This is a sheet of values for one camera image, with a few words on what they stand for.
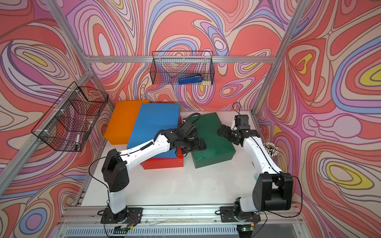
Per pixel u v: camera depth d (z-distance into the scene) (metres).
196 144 0.73
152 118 1.13
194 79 0.90
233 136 0.62
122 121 1.19
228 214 0.74
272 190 0.42
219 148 0.86
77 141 0.72
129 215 0.72
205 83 0.84
